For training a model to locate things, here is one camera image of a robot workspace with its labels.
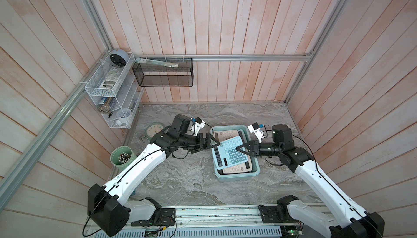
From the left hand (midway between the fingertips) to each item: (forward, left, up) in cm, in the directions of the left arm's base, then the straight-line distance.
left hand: (211, 148), depth 70 cm
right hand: (0, -12, -1) cm, 12 cm away
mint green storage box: (-3, -21, -10) cm, 24 cm away
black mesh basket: (+56, +39, -2) cm, 68 cm away
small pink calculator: (+14, -6, -12) cm, 19 cm away
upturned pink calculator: (-4, -16, -12) cm, 21 cm away
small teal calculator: (-2, -7, -2) cm, 7 cm away
